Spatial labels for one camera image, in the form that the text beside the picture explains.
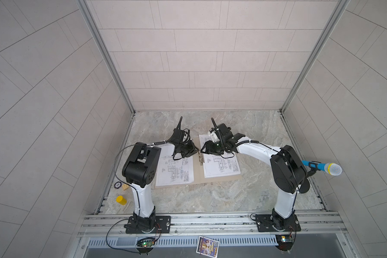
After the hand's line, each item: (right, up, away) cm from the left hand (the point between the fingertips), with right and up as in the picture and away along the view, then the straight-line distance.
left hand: (202, 147), depth 95 cm
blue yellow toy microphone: (+51, -4, -32) cm, 60 cm away
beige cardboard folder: (-2, -14, -10) cm, 17 cm away
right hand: (0, -1, -7) cm, 8 cm away
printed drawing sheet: (+9, -9, -5) cm, 14 cm away
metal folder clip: (-1, -6, -2) cm, 7 cm away
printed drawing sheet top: (-17, -12, -8) cm, 23 cm away
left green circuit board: (-23, -35, -30) cm, 52 cm away
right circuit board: (+35, -37, -27) cm, 57 cm away
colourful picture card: (+2, -36, -30) cm, 47 cm away
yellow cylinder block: (-37, -21, -21) cm, 48 cm away
